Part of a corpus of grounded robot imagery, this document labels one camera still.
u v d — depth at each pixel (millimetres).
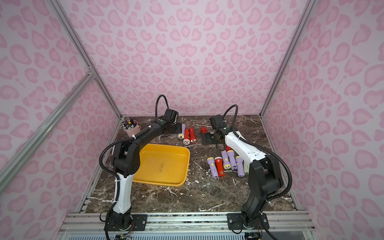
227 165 903
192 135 1036
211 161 908
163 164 927
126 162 568
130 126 986
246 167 882
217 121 696
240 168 884
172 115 802
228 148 789
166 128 736
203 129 1076
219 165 903
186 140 1027
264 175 463
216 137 677
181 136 1044
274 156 446
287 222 734
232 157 927
